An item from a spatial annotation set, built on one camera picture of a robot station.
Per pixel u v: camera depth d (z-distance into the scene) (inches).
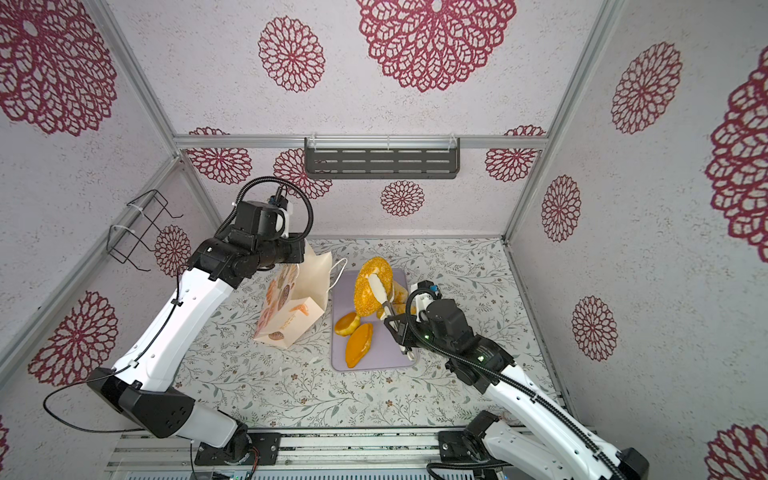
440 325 20.6
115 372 15.9
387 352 36.0
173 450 29.6
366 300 29.8
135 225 30.2
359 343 34.2
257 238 20.8
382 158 37.1
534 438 17.8
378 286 29.3
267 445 29.2
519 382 18.1
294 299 28.7
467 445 26.0
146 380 15.6
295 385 33.1
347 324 35.9
